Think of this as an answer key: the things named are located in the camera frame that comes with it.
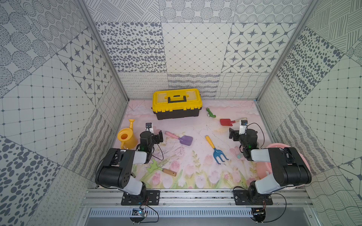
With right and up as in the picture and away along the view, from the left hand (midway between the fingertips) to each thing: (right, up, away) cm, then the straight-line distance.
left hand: (152, 129), depth 93 cm
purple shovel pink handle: (+13, -4, +5) cm, 14 cm away
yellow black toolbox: (+17, +18, +3) cm, 25 cm away
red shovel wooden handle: (+67, +7, +11) cm, 68 cm away
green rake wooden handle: (+3, -22, -8) cm, 24 cm away
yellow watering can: (-13, -4, -8) cm, 16 cm away
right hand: (+58, 0, +1) cm, 58 cm away
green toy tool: (+43, +10, +17) cm, 47 cm away
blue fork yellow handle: (+44, -15, -3) cm, 46 cm away
